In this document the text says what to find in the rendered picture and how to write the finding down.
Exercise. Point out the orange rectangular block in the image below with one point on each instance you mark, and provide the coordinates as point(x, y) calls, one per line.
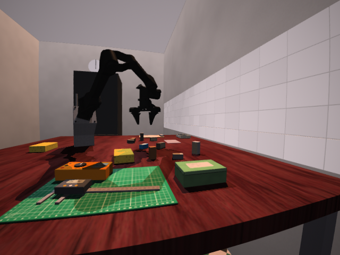
point(84, 170)

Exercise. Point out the green cutting mat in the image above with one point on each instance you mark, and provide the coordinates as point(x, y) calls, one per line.
point(95, 203)

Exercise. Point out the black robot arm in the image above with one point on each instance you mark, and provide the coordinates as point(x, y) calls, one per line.
point(108, 66)

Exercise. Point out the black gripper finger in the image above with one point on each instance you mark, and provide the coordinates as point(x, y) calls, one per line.
point(136, 116)
point(152, 116)

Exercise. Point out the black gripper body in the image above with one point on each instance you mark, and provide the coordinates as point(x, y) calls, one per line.
point(144, 106)

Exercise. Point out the blue block with black label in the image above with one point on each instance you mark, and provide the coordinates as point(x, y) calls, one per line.
point(143, 146)

